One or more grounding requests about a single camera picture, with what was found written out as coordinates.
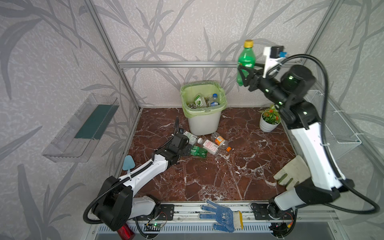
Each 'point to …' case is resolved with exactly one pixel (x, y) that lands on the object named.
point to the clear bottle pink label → (210, 147)
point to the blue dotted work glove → (230, 220)
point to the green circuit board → (157, 225)
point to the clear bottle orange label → (219, 140)
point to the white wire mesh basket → (340, 137)
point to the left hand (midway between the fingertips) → (182, 140)
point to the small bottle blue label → (215, 102)
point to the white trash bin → (203, 124)
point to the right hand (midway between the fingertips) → (243, 61)
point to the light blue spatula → (128, 163)
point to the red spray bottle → (125, 233)
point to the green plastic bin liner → (206, 88)
